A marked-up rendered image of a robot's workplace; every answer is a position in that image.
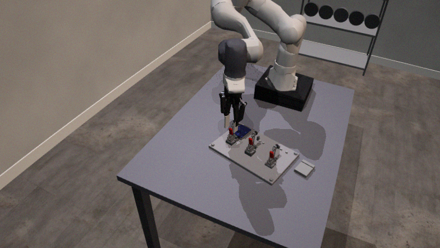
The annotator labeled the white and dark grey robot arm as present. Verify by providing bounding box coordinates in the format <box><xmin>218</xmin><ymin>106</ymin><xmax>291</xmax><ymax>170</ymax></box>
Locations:
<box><xmin>210</xmin><ymin>0</ymin><xmax>306</xmax><ymax>94</ymax></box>

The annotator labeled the blue rectangular block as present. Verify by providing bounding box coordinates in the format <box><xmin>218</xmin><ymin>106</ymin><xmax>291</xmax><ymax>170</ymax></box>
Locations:
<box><xmin>235</xmin><ymin>125</ymin><xmax>251</xmax><ymax>140</ymax></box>

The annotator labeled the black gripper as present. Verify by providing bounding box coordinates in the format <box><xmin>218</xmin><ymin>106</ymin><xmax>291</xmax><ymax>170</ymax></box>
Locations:
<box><xmin>219</xmin><ymin>86</ymin><xmax>247</xmax><ymax>133</ymax></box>

